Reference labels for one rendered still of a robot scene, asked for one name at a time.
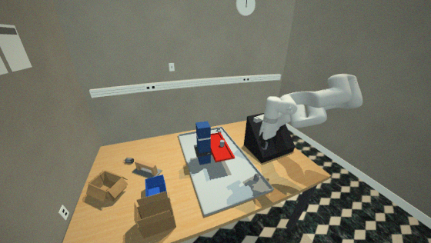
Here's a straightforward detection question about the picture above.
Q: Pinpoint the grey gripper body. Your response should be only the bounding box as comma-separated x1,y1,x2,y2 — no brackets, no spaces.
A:
259,121,278,140

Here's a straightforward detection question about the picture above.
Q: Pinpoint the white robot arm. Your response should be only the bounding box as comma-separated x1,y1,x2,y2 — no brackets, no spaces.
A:
253,74,363,131

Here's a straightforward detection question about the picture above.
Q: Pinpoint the blue open bin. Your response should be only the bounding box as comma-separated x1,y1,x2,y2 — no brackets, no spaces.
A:
145,175,167,197

